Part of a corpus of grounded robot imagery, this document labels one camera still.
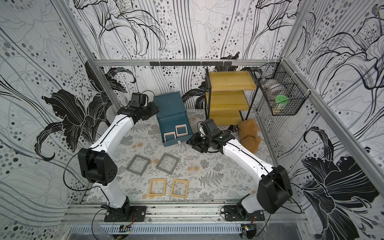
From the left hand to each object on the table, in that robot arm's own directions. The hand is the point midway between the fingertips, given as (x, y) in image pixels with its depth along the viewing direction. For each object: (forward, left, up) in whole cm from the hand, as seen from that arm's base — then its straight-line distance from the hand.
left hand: (158, 111), depth 88 cm
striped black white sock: (+3, -50, -20) cm, 54 cm away
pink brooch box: (-11, -8, -10) cm, 17 cm away
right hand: (-19, -20, -4) cm, 28 cm away
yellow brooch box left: (-37, -3, -23) cm, 44 cm away
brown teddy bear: (-4, -57, -11) cm, 58 cm away
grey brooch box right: (-23, -6, -23) cm, 33 cm away
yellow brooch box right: (-37, -15, -23) cm, 46 cm away
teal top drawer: (-6, -10, -8) cm, 14 cm away
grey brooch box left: (-24, +12, -23) cm, 36 cm away
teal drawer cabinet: (+8, -6, -2) cm, 11 cm away
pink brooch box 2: (-4, -14, -9) cm, 17 cm away
